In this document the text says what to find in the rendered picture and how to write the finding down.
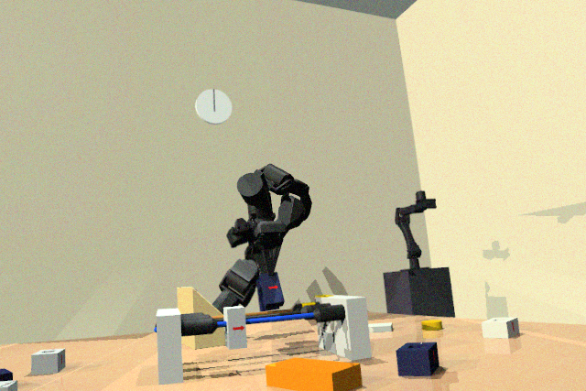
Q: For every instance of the yellow disc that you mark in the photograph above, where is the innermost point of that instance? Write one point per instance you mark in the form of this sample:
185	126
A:
431	325

